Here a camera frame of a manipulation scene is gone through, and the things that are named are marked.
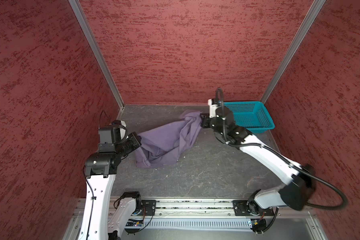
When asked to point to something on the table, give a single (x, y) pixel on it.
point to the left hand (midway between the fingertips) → (141, 141)
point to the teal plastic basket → (251, 115)
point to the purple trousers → (162, 146)
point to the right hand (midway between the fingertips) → (197, 118)
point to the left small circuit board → (132, 222)
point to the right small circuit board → (258, 225)
